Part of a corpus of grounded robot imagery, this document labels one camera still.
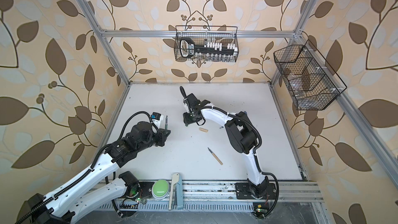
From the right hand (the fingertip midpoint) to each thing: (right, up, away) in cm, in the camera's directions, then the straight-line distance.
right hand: (187, 121), depth 94 cm
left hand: (-6, -2, -18) cm, 19 cm away
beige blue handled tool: (-2, -26, -20) cm, 33 cm away
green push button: (-10, -29, -21) cm, 38 cm away
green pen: (-8, +2, -19) cm, 21 cm away
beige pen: (+17, -19, -9) cm, 27 cm away
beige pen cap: (+9, -5, +2) cm, 11 cm away
